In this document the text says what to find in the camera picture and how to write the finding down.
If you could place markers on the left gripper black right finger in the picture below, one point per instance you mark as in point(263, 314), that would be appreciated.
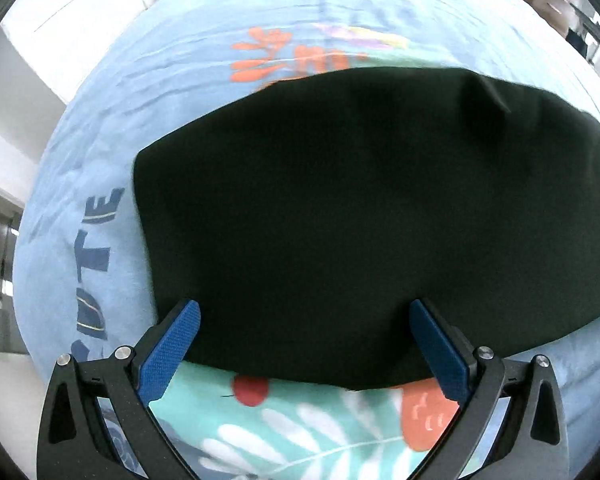
point(531, 442)

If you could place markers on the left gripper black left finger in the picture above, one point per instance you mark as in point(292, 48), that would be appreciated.
point(73, 440)

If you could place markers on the black pants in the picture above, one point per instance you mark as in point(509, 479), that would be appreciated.
point(304, 219)

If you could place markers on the blue patterned bed sheet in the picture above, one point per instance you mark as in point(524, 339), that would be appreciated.
point(81, 270)

